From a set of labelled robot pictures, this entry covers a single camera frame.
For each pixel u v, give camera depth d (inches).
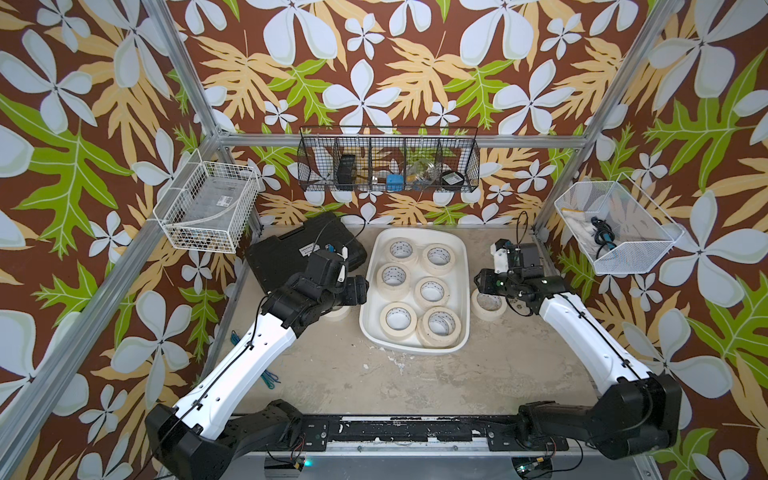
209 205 31.6
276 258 39.0
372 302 38.3
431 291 39.6
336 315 36.8
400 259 39.9
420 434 29.7
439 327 36.4
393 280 40.8
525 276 24.6
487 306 38.4
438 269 39.7
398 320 36.9
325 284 21.5
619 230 32.1
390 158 38.4
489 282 28.9
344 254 26.8
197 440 14.4
